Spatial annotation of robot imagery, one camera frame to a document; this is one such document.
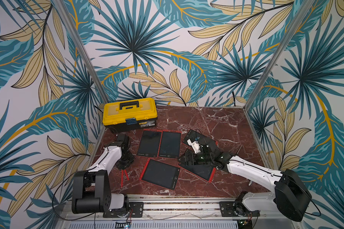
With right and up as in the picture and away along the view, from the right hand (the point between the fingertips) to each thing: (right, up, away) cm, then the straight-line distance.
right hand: (182, 159), depth 79 cm
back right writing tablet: (+17, +7, +25) cm, 31 cm away
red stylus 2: (+19, -11, +7) cm, 23 cm away
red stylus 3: (-35, -13, +5) cm, 37 cm away
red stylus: (+25, +6, +20) cm, 33 cm away
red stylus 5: (-24, -12, +5) cm, 27 cm away
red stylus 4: (-32, -11, +6) cm, 35 cm away
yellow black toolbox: (-34, +25, +14) cm, 44 cm away
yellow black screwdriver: (+37, -1, +14) cm, 39 cm away
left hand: (-31, -5, +6) cm, 32 cm away
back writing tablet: (-21, +6, +20) cm, 30 cm away
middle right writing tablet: (+13, -10, +8) cm, 18 cm away
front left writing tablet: (-13, -11, +7) cm, 18 cm away
